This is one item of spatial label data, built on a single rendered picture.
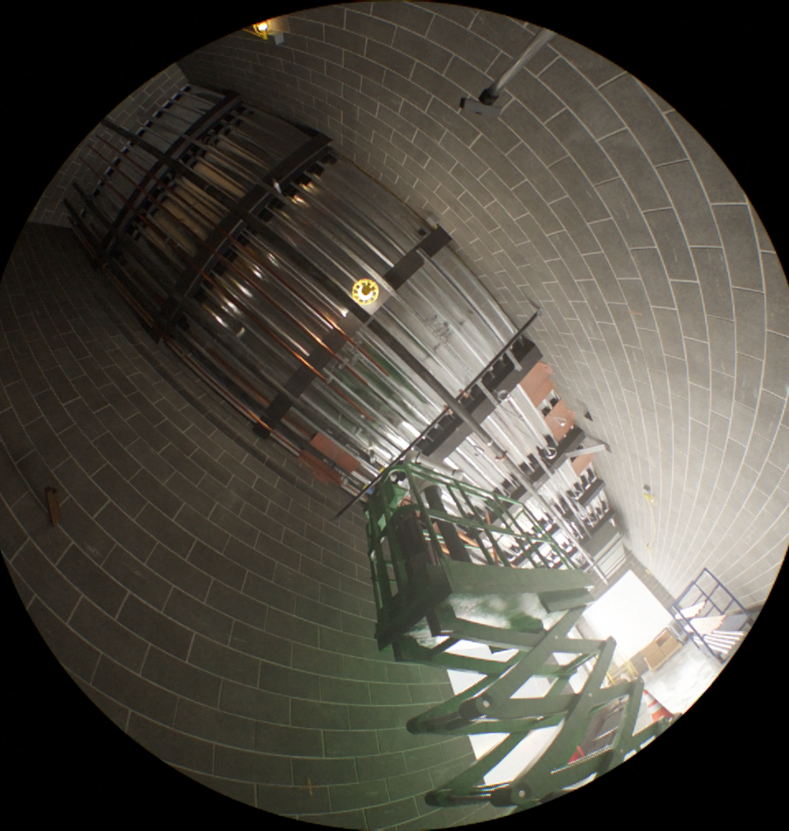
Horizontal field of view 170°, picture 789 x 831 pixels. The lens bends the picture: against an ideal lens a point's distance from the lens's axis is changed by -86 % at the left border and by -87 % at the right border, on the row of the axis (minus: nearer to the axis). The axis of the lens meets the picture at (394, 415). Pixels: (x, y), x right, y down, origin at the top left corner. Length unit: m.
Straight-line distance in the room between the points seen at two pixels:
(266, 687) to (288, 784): 0.63
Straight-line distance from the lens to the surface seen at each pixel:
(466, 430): 3.31
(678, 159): 1.50
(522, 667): 1.38
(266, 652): 1.86
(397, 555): 1.51
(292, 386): 2.89
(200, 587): 1.83
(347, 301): 2.11
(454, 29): 1.82
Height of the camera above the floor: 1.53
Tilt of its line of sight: 68 degrees up
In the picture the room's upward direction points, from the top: 25 degrees counter-clockwise
